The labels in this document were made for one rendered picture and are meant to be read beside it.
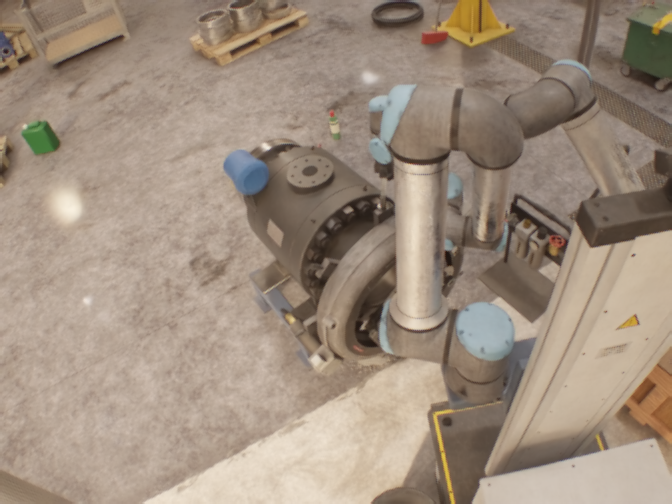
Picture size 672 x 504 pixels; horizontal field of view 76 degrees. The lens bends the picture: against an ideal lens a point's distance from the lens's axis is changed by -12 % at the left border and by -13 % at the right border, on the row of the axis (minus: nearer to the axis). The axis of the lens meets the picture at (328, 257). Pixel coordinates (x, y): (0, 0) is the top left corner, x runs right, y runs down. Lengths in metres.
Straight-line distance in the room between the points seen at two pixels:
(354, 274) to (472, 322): 0.66
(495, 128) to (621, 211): 0.26
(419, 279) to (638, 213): 0.52
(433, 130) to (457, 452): 1.47
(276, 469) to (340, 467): 0.31
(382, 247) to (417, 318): 0.62
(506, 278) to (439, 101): 2.10
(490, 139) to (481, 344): 0.53
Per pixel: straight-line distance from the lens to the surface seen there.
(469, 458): 2.07
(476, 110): 0.88
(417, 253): 1.05
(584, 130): 1.33
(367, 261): 1.76
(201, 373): 2.82
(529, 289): 2.87
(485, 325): 1.23
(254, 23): 5.79
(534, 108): 1.21
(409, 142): 0.90
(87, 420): 3.06
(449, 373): 1.42
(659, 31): 4.59
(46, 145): 5.43
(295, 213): 2.13
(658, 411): 2.53
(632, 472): 1.63
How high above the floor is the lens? 2.30
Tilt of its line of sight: 49 degrees down
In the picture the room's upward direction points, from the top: 15 degrees counter-clockwise
